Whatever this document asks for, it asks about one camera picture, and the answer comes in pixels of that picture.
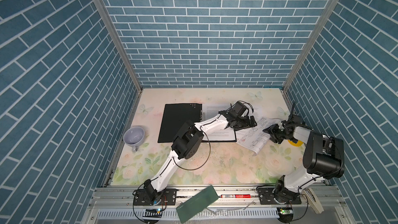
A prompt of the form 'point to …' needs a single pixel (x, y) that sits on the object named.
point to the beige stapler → (313, 200)
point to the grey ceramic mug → (133, 136)
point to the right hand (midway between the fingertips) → (265, 130)
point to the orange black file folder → (175, 115)
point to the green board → (190, 208)
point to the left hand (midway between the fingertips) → (252, 126)
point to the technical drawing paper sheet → (254, 139)
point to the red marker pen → (238, 196)
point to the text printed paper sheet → (210, 110)
